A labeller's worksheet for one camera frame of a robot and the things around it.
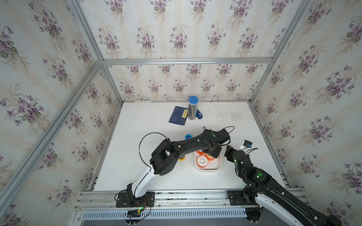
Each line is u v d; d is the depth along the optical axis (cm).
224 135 68
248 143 69
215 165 85
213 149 73
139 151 50
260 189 55
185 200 75
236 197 73
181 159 87
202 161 85
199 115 108
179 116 111
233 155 63
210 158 84
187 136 100
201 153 88
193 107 98
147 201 72
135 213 72
